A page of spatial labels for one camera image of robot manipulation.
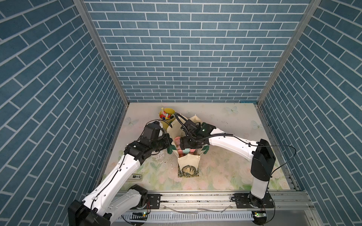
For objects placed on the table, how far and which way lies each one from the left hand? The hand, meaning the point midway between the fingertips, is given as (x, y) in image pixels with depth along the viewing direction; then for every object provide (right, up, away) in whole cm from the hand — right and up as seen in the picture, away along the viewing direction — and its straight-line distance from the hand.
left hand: (177, 140), depth 75 cm
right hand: (+4, -5, +7) cm, 9 cm away
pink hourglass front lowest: (0, 0, 0) cm, 0 cm away
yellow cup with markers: (-8, +14, +16) cm, 23 cm away
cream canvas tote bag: (+11, +12, +10) cm, 19 cm away
